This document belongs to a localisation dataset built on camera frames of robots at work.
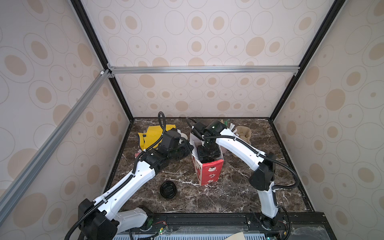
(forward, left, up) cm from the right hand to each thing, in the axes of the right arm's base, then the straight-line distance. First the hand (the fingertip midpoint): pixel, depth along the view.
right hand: (208, 157), depth 81 cm
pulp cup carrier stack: (+24, -24, -7) cm, 35 cm away
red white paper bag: (-10, +1, +2) cm, 11 cm away
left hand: (-1, +5, +11) cm, 12 cm away
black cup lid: (-15, +21, -10) cm, 28 cm away
